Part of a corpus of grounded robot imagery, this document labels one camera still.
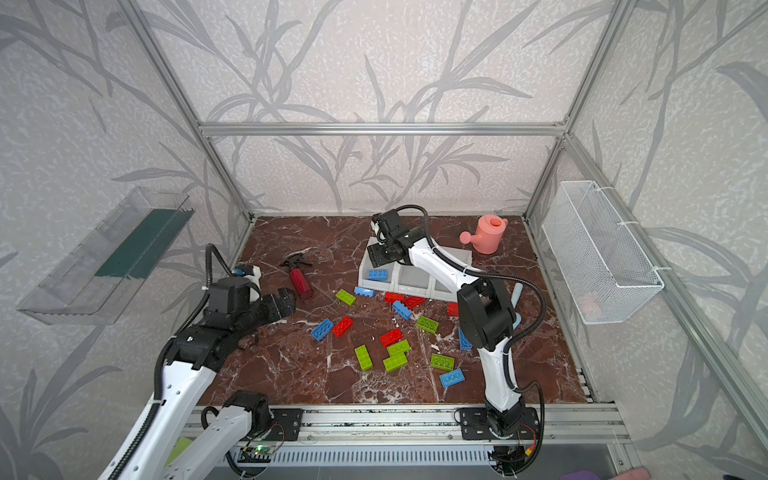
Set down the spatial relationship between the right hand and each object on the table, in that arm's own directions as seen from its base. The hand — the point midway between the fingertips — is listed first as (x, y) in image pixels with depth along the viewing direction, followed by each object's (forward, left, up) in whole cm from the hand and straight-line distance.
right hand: (380, 243), depth 94 cm
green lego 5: (-33, -18, -12) cm, 40 cm away
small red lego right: (-17, -23, -12) cm, 31 cm away
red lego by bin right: (-15, -10, -12) cm, 21 cm away
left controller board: (-54, +29, -15) cm, 63 cm away
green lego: (-12, +12, -13) cm, 21 cm away
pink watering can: (+8, -37, -5) cm, 38 cm away
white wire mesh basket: (-26, -50, +21) cm, 60 cm away
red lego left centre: (-22, +11, -12) cm, 28 cm away
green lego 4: (-33, -5, -12) cm, 35 cm away
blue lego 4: (-4, +1, -12) cm, 13 cm away
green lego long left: (-32, +4, -12) cm, 34 cm away
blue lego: (-11, +6, -12) cm, 17 cm away
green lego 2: (-22, -14, -12) cm, 29 cm away
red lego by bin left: (-13, -3, -12) cm, 18 cm away
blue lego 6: (-28, -25, -13) cm, 40 cm away
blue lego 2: (-17, -7, -12) cm, 22 cm away
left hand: (-20, +22, +7) cm, 31 cm away
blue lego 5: (-37, -21, -13) cm, 44 cm away
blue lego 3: (-23, +17, -12) cm, 31 cm away
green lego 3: (-28, -6, -14) cm, 32 cm away
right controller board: (-55, -34, -18) cm, 67 cm away
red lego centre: (-26, -4, -13) cm, 29 cm away
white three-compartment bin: (-6, -6, -10) cm, 13 cm away
